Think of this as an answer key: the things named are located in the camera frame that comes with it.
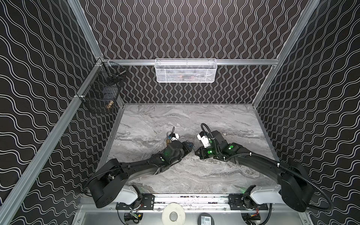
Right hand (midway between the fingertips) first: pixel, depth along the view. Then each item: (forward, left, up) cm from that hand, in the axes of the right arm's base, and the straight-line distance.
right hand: (196, 153), depth 82 cm
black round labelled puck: (-31, -4, -9) cm, 32 cm away
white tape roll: (-26, +12, -10) cm, 30 cm away
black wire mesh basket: (+33, +63, +16) cm, 73 cm away
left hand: (+1, -1, +5) cm, 6 cm away
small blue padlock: (+3, +3, +3) cm, 6 cm away
